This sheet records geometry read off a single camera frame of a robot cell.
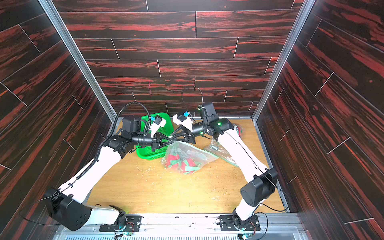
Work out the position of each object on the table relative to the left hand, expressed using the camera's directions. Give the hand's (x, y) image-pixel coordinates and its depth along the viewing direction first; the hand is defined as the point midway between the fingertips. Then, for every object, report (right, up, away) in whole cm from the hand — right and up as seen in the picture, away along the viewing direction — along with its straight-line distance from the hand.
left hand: (173, 142), depth 68 cm
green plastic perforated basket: (-22, -9, +33) cm, 40 cm away
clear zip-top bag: (+4, -11, +20) cm, 23 cm away
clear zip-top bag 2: (+23, -6, +30) cm, 39 cm away
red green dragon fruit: (+4, -14, +14) cm, 20 cm away
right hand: (+1, +4, +1) cm, 4 cm away
